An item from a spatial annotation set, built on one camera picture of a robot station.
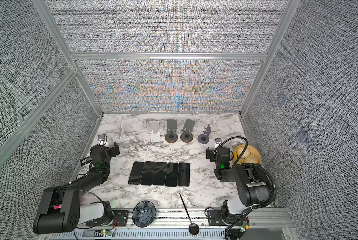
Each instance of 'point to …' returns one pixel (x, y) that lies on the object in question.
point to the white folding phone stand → (122, 137)
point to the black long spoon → (193, 228)
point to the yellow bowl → (251, 155)
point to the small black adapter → (85, 160)
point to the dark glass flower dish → (144, 213)
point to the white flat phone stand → (155, 134)
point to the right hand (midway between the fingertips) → (218, 146)
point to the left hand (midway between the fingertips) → (106, 143)
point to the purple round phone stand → (203, 138)
